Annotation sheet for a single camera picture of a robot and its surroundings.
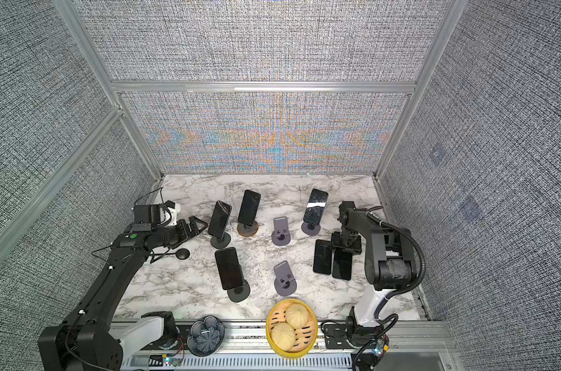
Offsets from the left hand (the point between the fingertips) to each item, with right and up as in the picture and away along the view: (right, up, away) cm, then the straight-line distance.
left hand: (202, 226), depth 80 cm
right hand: (+53, -9, +14) cm, 55 cm away
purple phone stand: (+27, -5, +12) cm, 30 cm away
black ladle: (-13, -12, +12) cm, 21 cm away
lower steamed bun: (+28, -31, -11) cm, 43 cm away
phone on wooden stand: (+14, +6, +13) cm, 20 cm away
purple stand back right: (+40, -4, +20) cm, 45 cm away
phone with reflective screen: (+41, +5, +14) cm, 43 cm away
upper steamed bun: (+32, -27, -8) cm, 42 cm away
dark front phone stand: (+12, -24, +3) cm, 28 cm away
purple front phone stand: (+29, -20, 0) cm, 35 cm away
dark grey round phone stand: (+3, -9, +15) cm, 18 cm away
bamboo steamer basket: (+35, -33, -8) cm, 49 cm away
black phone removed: (+44, -13, +11) cm, 47 cm away
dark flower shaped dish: (+4, -34, -7) cm, 35 cm away
